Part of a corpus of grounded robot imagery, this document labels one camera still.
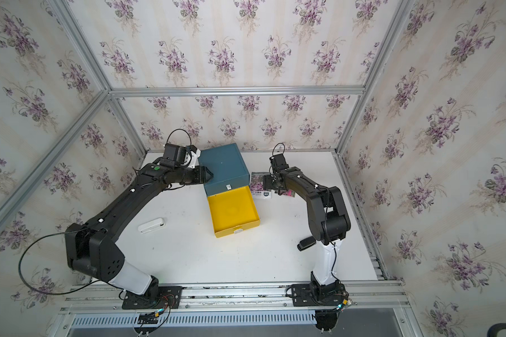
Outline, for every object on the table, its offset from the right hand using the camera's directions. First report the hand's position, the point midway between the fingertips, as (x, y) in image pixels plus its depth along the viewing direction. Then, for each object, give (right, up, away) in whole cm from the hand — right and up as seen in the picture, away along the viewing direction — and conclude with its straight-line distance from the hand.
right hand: (273, 183), depth 99 cm
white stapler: (-53, -17, -11) cm, 57 cm away
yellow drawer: (-18, -11, -11) cm, 24 cm away
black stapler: (+12, -23, -17) cm, 31 cm away
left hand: (-27, +3, -16) cm, 32 cm away
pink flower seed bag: (-8, -1, +5) cm, 9 cm away
